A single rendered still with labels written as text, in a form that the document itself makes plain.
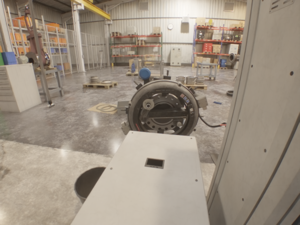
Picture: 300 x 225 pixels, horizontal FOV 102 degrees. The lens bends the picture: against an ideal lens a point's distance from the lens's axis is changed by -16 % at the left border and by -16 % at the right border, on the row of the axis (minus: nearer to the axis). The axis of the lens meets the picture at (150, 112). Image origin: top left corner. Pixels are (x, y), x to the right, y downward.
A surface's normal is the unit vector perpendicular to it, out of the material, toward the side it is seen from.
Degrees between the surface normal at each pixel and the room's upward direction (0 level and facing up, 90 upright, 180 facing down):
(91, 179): 87
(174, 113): 90
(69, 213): 0
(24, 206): 0
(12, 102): 90
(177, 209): 0
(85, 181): 87
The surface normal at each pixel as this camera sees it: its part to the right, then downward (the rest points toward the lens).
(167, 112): -0.02, 0.38
